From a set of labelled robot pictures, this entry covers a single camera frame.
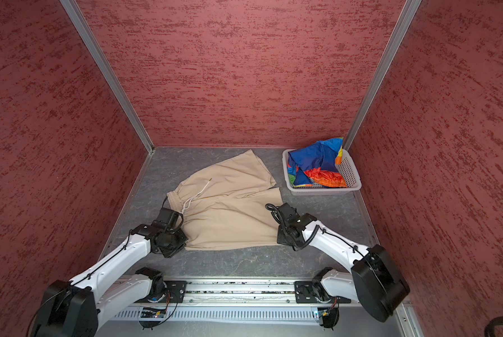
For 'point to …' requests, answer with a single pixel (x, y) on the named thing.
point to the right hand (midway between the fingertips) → (283, 244)
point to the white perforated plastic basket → (347, 167)
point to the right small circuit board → (323, 313)
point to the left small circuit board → (148, 312)
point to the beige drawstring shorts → (232, 206)
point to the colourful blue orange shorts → (316, 164)
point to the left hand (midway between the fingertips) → (186, 247)
